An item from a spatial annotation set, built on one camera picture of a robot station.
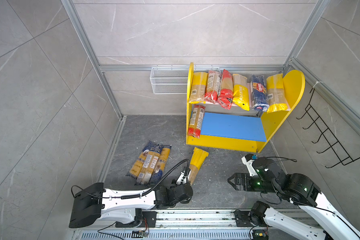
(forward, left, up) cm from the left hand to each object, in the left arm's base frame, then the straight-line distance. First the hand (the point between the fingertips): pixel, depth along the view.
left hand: (189, 180), depth 78 cm
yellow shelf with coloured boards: (+27, -33, +7) cm, 43 cm away
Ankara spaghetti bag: (+10, +17, -5) cm, 21 cm away
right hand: (-5, -20, +12) cm, 24 cm away
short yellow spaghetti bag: (+12, -6, +2) cm, 13 cm away
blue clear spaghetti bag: (+7, +25, -6) cm, 26 cm away
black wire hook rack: (-1, -63, +24) cm, 67 cm away
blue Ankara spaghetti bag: (+12, +30, -6) cm, 33 cm away
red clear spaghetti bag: (+34, -6, +9) cm, 36 cm away
